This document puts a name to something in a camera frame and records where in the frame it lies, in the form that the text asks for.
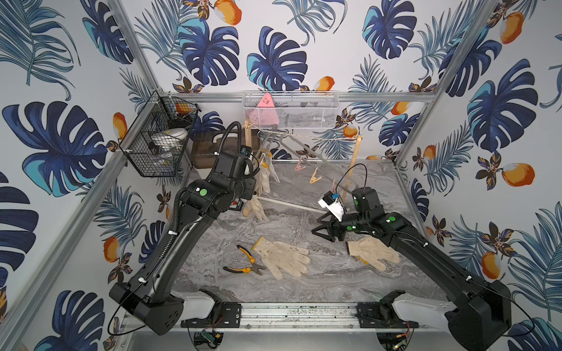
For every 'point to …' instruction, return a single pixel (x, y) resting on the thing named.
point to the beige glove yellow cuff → (277, 256)
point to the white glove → (263, 177)
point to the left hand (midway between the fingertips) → (244, 174)
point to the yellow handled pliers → (254, 267)
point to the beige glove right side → (372, 251)
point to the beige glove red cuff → (253, 208)
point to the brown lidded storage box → (204, 148)
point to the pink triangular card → (265, 114)
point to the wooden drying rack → (357, 142)
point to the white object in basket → (171, 138)
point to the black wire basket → (161, 112)
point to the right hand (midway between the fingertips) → (317, 223)
